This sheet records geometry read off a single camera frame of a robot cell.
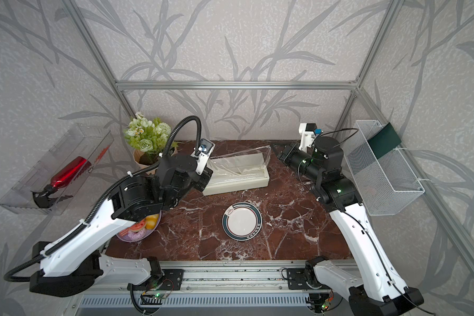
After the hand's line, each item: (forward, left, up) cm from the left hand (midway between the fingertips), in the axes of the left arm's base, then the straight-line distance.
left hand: (208, 162), depth 61 cm
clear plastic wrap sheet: (+33, -14, -40) cm, 54 cm away
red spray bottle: (-10, +50, -6) cm, 51 cm away
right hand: (+5, -19, +4) cm, 20 cm away
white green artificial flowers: (+24, +32, -12) cm, 41 cm away
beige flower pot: (+24, +39, -28) cm, 53 cm away
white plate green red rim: (-3, -10, -39) cm, 41 cm away
